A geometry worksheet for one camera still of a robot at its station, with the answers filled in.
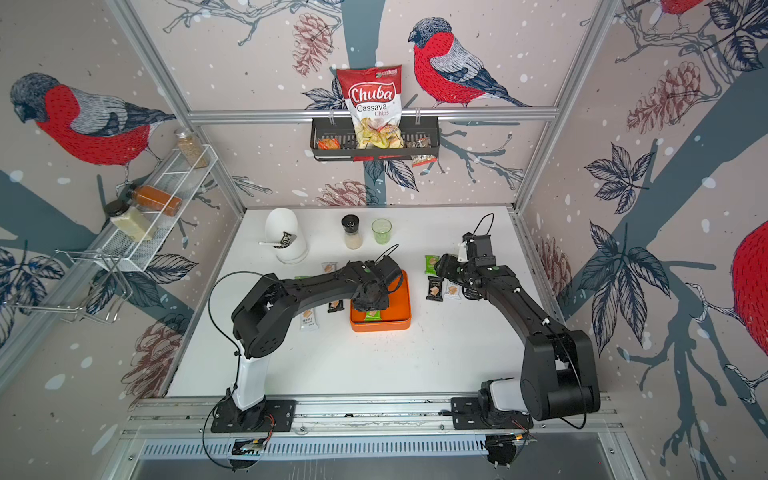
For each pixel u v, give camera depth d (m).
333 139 0.93
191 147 0.85
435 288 0.95
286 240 1.06
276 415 0.73
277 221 1.01
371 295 0.69
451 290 0.95
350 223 1.01
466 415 0.73
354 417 0.75
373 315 0.88
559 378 0.42
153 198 0.72
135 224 0.67
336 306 0.90
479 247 0.68
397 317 0.90
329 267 1.01
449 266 0.78
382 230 1.08
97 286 0.67
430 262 1.04
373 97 0.81
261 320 0.50
